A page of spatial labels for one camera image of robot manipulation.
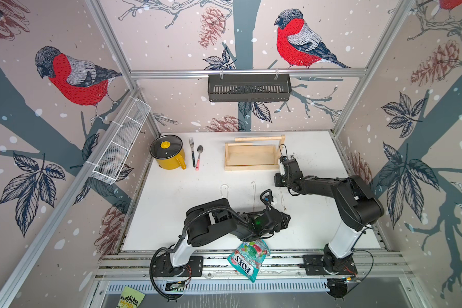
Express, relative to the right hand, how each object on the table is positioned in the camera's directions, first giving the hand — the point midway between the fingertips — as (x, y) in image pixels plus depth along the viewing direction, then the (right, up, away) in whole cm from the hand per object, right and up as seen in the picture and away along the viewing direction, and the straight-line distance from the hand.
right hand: (277, 174), depth 100 cm
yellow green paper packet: (-60, -40, -33) cm, 79 cm away
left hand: (+4, -18, -17) cm, 25 cm away
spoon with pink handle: (-44, +13, +13) cm, 48 cm away
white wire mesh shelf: (-78, +6, -19) cm, 81 cm away
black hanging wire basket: (-5, +49, +7) cm, 49 cm away
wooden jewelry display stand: (-12, +11, +11) cm, 19 cm away
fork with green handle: (-50, +18, +17) cm, 56 cm away
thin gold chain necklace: (-13, -3, -2) cm, 13 cm away
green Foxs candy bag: (-18, -28, -27) cm, 43 cm away
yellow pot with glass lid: (-57, +12, -3) cm, 58 cm away
